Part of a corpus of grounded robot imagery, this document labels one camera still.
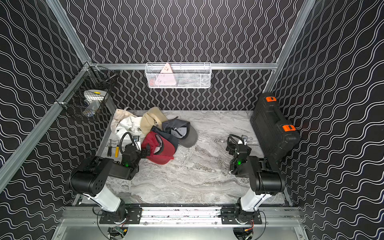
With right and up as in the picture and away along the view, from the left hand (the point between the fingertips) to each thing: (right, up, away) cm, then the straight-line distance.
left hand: (139, 141), depth 94 cm
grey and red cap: (+26, +7, +14) cm, 30 cm away
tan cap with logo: (+5, +16, +15) cm, 23 cm away
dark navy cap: (+20, +3, -1) cm, 20 cm away
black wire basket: (-23, +26, -14) cm, 38 cm away
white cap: (-10, +11, +12) cm, 19 cm away
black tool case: (+79, +4, -14) cm, 80 cm away
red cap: (+14, -6, +1) cm, 15 cm away
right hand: (+63, -1, +2) cm, 63 cm away
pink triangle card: (+17, +39, -4) cm, 43 cm away
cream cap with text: (-23, +18, +20) cm, 35 cm away
